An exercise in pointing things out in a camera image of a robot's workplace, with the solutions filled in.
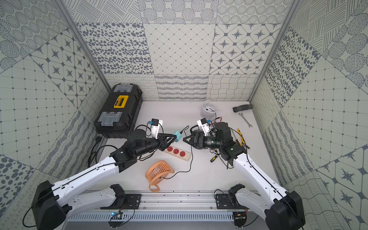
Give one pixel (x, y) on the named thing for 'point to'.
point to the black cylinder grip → (242, 107)
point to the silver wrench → (249, 125)
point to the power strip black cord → (98, 139)
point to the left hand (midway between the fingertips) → (173, 131)
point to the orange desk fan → (157, 174)
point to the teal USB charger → (178, 135)
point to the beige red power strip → (179, 153)
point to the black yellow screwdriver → (213, 158)
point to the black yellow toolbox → (120, 111)
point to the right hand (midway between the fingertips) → (186, 142)
